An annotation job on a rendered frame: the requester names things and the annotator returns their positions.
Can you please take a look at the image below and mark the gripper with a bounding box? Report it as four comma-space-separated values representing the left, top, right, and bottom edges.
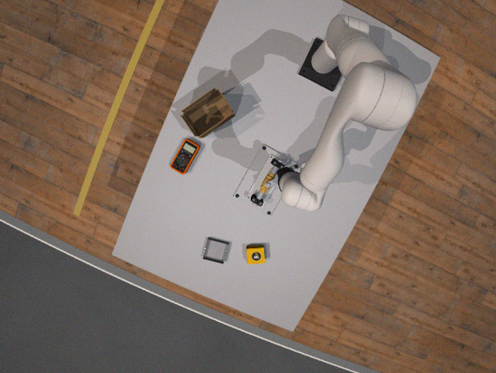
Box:
277, 161, 306, 192

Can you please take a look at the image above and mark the yellow box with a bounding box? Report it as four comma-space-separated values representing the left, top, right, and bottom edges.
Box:
247, 245, 265, 264

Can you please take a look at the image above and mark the brown cardboard box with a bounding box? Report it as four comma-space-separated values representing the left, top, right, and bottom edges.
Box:
180, 88, 235, 138

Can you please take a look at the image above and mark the orange digital multimeter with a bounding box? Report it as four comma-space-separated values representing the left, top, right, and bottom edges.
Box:
170, 139, 200, 175

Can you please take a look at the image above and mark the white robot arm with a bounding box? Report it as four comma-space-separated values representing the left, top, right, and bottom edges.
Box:
281, 15, 418, 212

